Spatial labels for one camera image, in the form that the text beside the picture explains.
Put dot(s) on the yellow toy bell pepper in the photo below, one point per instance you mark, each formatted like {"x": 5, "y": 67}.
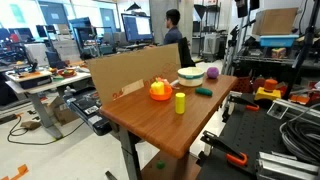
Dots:
{"x": 157, "y": 88}

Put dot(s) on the orange plastic bowl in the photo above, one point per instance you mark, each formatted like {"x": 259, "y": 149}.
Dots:
{"x": 160, "y": 96}

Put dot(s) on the yellow cup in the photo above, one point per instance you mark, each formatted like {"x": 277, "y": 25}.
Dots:
{"x": 180, "y": 103}

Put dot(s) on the brown cardboard board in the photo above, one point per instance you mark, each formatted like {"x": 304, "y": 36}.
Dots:
{"x": 133, "y": 73}

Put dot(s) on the white bowl with teal band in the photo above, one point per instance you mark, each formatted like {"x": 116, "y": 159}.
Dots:
{"x": 190, "y": 77}

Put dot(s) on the black office chair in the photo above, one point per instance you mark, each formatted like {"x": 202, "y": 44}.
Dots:
{"x": 185, "y": 53}

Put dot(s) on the seated person in dark shirt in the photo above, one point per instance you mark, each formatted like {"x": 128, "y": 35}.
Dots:
{"x": 172, "y": 33}

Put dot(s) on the computer monitor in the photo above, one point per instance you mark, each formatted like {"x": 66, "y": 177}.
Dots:
{"x": 137, "y": 27}

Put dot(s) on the grey metal table leg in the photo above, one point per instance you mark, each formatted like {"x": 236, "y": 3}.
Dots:
{"x": 130, "y": 153}

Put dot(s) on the small green ball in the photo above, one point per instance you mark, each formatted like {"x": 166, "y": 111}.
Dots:
{"x": 160, "y": 164}

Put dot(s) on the red plastic basket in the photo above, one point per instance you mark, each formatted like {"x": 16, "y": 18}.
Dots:
{"x": 243, "y": 85}

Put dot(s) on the red bowl with toys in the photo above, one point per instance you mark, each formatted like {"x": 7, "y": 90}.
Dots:
{"x": 66, "y": 73}

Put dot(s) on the small cardboard box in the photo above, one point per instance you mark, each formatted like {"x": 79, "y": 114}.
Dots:
{"x": 63, "y": 113}

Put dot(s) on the white standing desk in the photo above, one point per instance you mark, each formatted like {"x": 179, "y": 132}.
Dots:
{"x": 43, "y": 87}

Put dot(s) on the colourful cube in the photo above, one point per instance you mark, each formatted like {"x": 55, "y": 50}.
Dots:
{"x": 278, "y": 52}

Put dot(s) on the white box device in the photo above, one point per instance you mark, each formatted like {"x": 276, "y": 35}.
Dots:
{"x": 33, "y": 80}

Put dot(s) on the blue plastic bin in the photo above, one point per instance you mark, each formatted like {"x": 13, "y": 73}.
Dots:
{"x": 278, "y": 40}

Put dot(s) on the aluminium extrusion bar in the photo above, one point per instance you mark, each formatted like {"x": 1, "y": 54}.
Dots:
{"x": 286, "y": 166}

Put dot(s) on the black tripod pole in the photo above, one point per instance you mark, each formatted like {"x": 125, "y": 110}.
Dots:
{"x": 305, "y": 46}

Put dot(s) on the orange floor tape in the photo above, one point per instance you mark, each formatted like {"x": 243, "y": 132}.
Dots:
{"x": 20, "y": 170}

